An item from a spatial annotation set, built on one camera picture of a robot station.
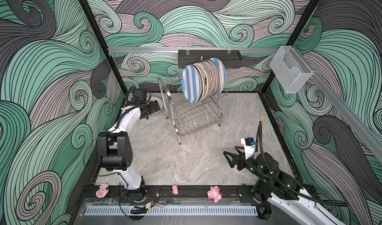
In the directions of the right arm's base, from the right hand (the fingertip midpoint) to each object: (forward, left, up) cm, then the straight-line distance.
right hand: (230, 151), depth 72 cm
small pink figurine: (-15, +27, -13) cm, 34 cm away
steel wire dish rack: (+29, +22, -13) cm, 39 cm away
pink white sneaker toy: (-16, +63, -11) cm, 66 cm away
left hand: (+28, +43, -1) cm, 52 cm away
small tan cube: (+32, -32, -16) cm, 48 cm away
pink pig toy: (-16, +8, -12) cm, 22 cm away
